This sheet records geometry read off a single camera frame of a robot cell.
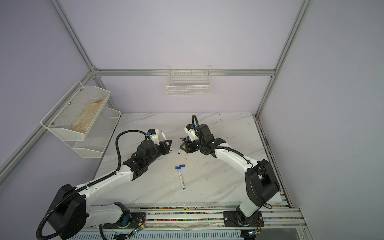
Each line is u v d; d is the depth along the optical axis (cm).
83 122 76
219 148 58
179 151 98
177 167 93
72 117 76
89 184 46
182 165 93
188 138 107
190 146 73
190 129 75
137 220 74
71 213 40
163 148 72
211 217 75
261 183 45
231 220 73
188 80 96
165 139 79
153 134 73
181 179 87
